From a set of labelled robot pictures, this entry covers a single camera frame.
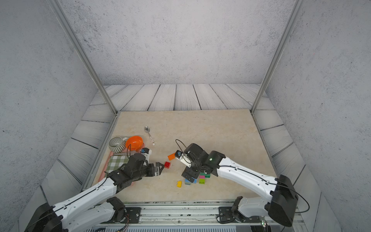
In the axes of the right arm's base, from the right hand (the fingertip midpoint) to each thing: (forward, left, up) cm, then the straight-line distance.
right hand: (190, 166), depth 76 cm
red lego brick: (+6, +14, -11) cm, 19 cm away
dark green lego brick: (0, -9, -12) cm, 15 cm away
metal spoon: (+33, +32, -12) cm, 48 cm away
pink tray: (+13, +43, -10) cm, 46 cm away
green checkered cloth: (+8, +47, -11) cm, 49 cm away
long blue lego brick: (-4, +1, -12) cm, 13 cm away
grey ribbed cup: (+20, +50, -11) cm, 55 cm away
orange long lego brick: (+13, +13, -14) cm, 23 cm away
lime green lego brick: (-3, -6, -11) cm, 14 cm away
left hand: (+2, +17, -5) cm, 18 cm away
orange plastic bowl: (+21, +38, -10) cm, 45 cm away
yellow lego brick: (-5, +6, -13) cm, 15 cm away
